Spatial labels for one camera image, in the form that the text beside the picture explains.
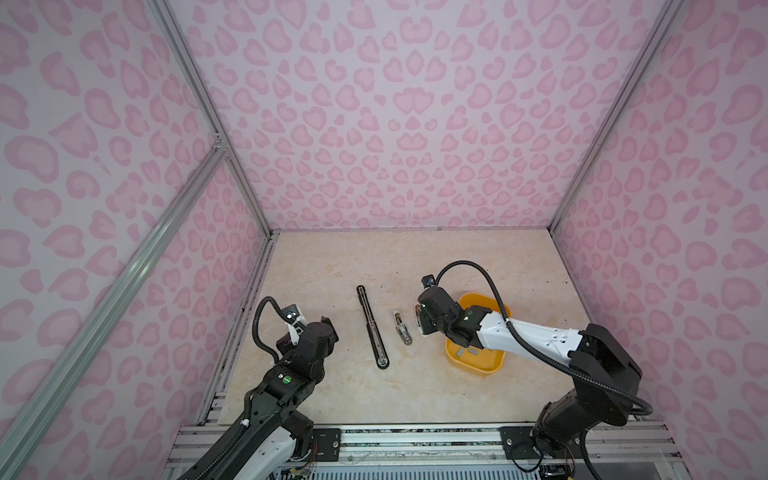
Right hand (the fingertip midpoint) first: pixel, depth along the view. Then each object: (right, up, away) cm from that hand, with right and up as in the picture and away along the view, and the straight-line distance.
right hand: (427, 310), depth 87 cm
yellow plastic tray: (+13, -14, -1) cm, 20 cm away
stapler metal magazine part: (-7, -7, +5) cm, 11 cm away
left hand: (-31, -2, -7) cm, 32 cm away
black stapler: (-16, -8, +4) cm, 18 cm away
